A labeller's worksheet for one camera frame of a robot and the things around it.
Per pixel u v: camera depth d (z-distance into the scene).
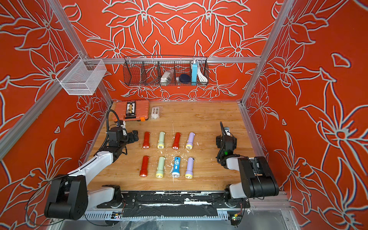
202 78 0.91
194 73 0.88
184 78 0.95
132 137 0.81
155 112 1.09
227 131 0.76
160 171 0.80
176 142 0.94
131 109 1.05
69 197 0.41
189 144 0.90
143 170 0.81
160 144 0.92
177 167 0.81
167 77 0.92
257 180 0.44
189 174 0.79
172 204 0.73
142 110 1.10
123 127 0.78
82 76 0.92
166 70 0.97
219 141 0.86
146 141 0.93
